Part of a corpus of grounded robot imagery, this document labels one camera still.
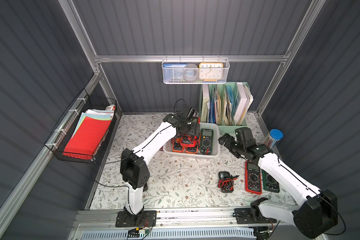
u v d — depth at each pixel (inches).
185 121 24.5
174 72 33.9
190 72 35.6
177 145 37.9
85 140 26.3
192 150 36.9
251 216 28.4
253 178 33.1
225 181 31.7
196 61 35.0
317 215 15.6
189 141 31.7
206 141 38.9
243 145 23.8
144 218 28.9
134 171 18.7
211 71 34.8
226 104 37.0
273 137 32.5
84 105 30.6
